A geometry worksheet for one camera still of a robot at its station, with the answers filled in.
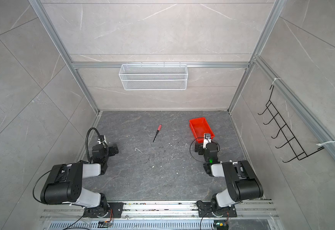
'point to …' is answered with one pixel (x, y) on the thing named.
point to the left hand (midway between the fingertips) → (107, 141)
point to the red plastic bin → (199, 126)
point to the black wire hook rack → (285, 131)
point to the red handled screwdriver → (159, 129)
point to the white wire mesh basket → (153, 76)
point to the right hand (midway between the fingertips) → (204, 139)
